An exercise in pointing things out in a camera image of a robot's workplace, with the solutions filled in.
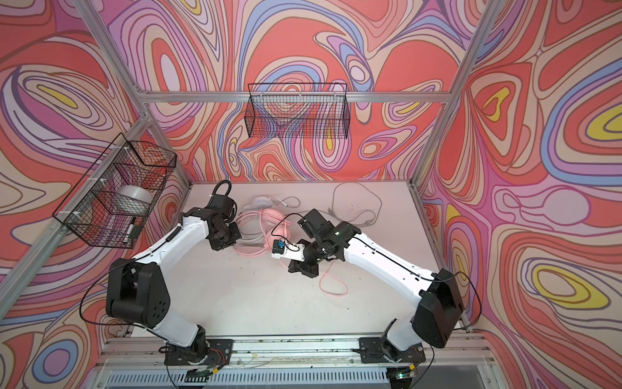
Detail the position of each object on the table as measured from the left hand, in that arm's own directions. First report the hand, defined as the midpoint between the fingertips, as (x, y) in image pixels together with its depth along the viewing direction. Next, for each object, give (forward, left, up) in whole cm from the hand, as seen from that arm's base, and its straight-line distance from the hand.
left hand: (238, 238), depth 89 cm
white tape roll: (-1, +26, +23) cm, 34 cm away
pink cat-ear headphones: (+2, -14, +4) cm, 15 cm away
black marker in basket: (-5, +28, +16) cm, 33 cm away
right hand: (-16, -23, +7) cm, 28 cm away
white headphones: (+6, -4, +3) cm, 8 cm away
